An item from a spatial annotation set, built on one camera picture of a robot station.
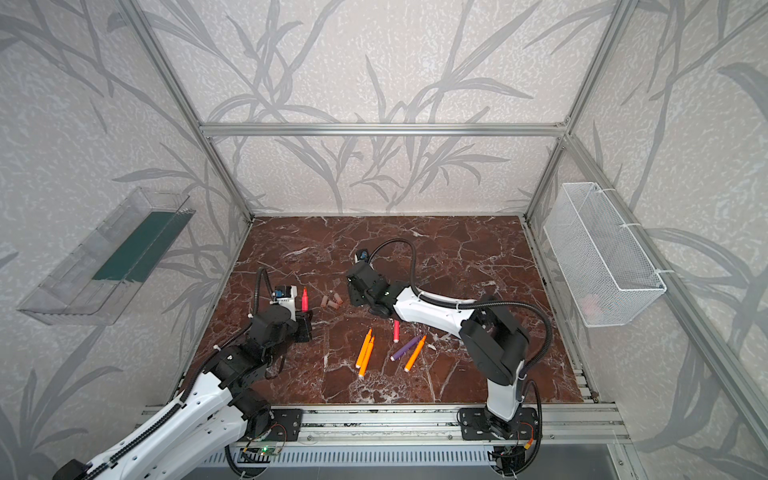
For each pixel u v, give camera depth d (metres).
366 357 0.84
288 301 0.70
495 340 0.47
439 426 0.75
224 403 0.53
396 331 0.89
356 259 0.79
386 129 1.00
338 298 0.96
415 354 0.85
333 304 0.95
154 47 0.76
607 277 0.60
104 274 0.65
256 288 1.02
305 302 0.79
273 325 0.58
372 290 0.66
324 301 0.96
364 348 0.86
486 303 0.48
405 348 0.87
